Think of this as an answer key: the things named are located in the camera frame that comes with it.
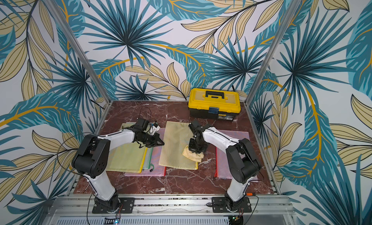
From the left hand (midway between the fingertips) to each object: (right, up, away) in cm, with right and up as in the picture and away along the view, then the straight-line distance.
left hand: (163, 144), depth 90 cm
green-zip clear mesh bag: (-9, -10, -2) cm, 14 cm away
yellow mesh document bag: (+7, +3, +8) cm, 11 cm away
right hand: (+18, -4, -1) cm, 18 cm away
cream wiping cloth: (+19, -5, -6) cm, 21 cm away
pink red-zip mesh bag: (-3, -14, -5) cm, 15 cm away
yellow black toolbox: (+33, +26, +7) cm, 42 cm away
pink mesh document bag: (+36, -14, -4) cm, 38 cm away
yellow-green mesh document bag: (-22, -9, +1) cm, 24 cm away
